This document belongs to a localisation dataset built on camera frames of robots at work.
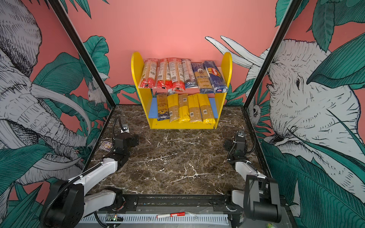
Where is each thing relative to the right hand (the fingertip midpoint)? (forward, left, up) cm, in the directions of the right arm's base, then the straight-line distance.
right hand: (234, 138), depth 91 cm
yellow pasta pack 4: (+13, +18, +9) cm, 24 cm away
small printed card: (-3, +86, -6) cm, 86 cm away
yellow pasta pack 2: (+12, +33, +9) cm, 36 cm away
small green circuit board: (-43, +67, -7) cm, 80 cm away
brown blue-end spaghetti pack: (+20, +48, +9) cm, 53 cm away
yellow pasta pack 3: (+20, +26, +8) cm, 33 cm away
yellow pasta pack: (+20, +41, +9) cm, 46 cm away
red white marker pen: (-41, +37, -7) cm, 56 cm away
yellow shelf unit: (+29, +59, +8) cm, 67 cm away
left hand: (-1, +68, +6) cm, 68 cm away
